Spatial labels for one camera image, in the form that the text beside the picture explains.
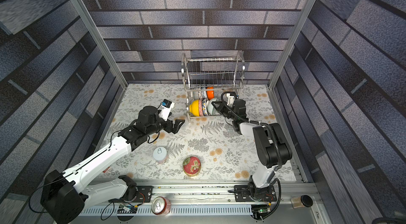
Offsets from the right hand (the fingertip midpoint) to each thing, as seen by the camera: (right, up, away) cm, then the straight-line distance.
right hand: (211, 101), depth 90 cm
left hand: (-17, -7, -12) cm, 22 cm away
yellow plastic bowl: (-11, -4, +5) cm, 12 cm away
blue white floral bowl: (-4, +5, +9) cm, 12 cm away
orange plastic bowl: (0, +5, +10) cm, 11 cm away
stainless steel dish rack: (-1, +18, +21) cm, 28 cm away
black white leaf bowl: (-6, -4, +2) cm, 8 cm away
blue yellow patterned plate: (-4, -4, +2) cm, 6 cm away
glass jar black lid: (+37, -41, -26) cm, 61 cm away
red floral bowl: (-11, -33, -10) cm, 36 cm away
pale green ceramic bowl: (0, -4, 0) cm, 4 cm away
